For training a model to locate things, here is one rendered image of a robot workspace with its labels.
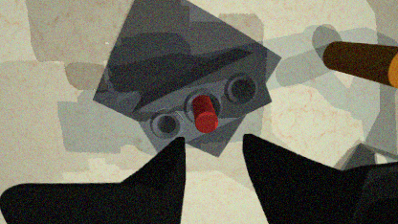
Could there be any red peg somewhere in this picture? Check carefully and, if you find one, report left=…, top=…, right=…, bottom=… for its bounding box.
left=192, top=95, right=218, bottom=133

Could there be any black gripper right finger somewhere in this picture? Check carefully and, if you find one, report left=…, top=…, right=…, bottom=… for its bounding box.
left=242, top=134, right=398, bottom=224

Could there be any brown cylinder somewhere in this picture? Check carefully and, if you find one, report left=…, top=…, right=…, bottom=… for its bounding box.
left=322, top=41, right=398, bottom=88

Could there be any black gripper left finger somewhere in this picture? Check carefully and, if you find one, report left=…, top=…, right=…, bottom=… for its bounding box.
left=0, top=137, right=186, bottom=224

